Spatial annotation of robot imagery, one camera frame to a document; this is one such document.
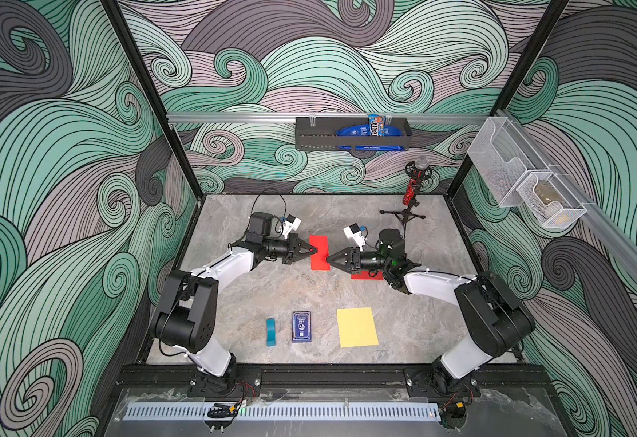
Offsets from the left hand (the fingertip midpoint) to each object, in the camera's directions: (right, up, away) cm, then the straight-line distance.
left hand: (316, 249), depth 81 cm
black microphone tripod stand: (+36, +10, +25) cm, 45 cm away
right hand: (+4, -3, -1) cm, 5 cm away
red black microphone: (+37, +26, +17) cm, 49 cm away
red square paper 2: (+14, -7, -4) cm, 16 cm away
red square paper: (+1, -3, 0) cm, 3 cm away
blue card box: (-5, -24, +1) cm, 24 cm away
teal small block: (-14, -26, +1) cm, 29 cm away
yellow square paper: (+13, -25, +3) cm, 28 cm away
